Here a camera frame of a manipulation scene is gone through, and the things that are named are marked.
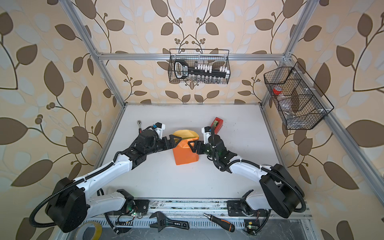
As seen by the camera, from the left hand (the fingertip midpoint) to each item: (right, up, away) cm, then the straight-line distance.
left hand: (178, 139), depth 79 cm
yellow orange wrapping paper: (+3, -7, -1) cm, 8 cm away
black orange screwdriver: (+22, -38, -11) cm, 45 cm away
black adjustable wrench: (-6, -39, -8) cm, 40 cm away
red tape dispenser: (+24, +8, +22) cm, 33 cm away
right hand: (+8, -3, +3) cm, 9 cm away
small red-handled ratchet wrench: (-33, +9, +29) cm, 45 cm away
